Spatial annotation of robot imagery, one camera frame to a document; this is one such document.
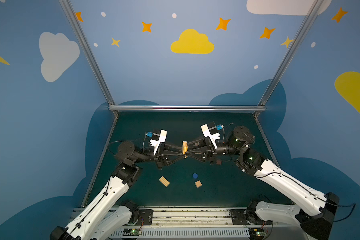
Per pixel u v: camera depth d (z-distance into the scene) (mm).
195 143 531
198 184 844
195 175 880
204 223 733
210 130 459
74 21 723
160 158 507
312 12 715
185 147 500
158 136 467
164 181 860
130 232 707
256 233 714
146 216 751
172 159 536
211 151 490
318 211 389
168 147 541
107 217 547
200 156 513
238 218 747
